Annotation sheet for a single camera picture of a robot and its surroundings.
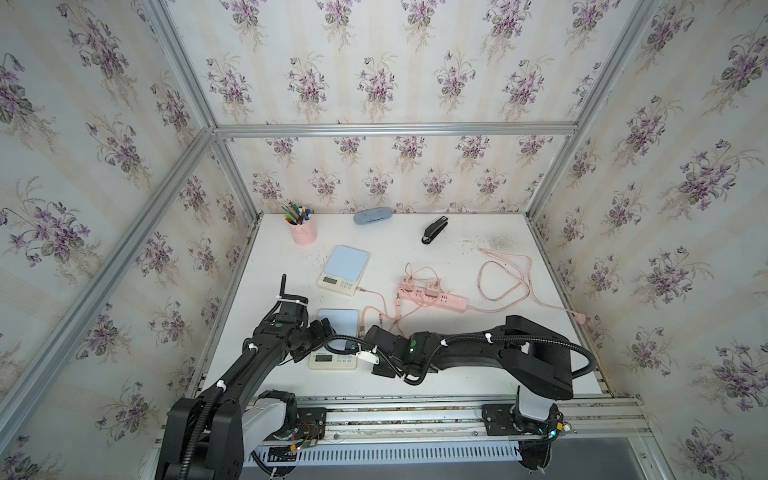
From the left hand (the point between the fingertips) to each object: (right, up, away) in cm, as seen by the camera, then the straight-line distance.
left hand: (326, 340), depth 85 cm
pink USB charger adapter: (+24, +16, +5) cm, 29 cm away
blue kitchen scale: (+5, +4, +3) cm, 7 cm away
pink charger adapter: (+32, +13, +6) cm, 35 cm away
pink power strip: (+35, +10, +8) cm, 38 cm away
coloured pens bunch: (-15, +39, +20) cm, 46 cm away
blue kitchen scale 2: (+3, +19, +16) cm, 25 cm away
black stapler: (+36, +34, +25) cm, 55 cm away
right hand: (+15, -3, -2) cm, 15 cm away
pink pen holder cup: (-12, +31, +19) cm, 39 cm away
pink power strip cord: (+81, +4, +10) cm, 81 cm away
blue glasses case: (+12, +39, +31) cm, 52 cm away
